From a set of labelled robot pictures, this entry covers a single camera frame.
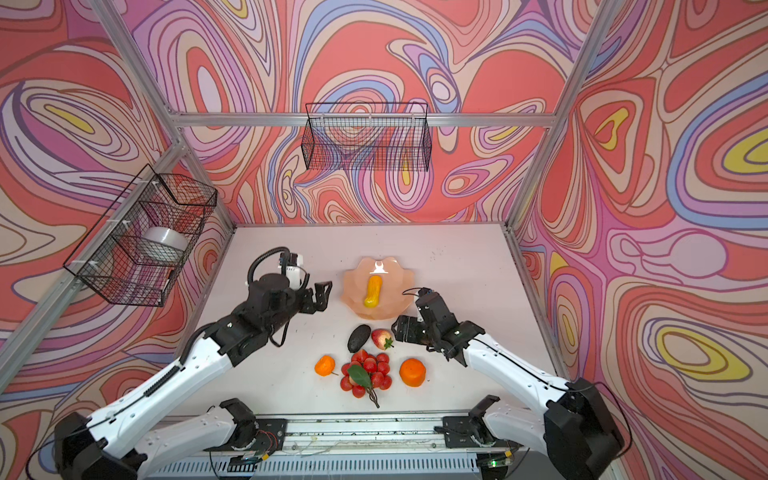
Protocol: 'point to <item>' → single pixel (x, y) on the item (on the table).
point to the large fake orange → (412, 372)
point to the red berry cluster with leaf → (366, 372)
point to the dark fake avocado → (358, 337)
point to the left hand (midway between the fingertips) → (320, 281)
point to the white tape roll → (165, 243)
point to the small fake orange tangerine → (324, 366)
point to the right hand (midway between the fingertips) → (406, 335)
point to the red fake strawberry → (382, 338)
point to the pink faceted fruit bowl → (395, 280)
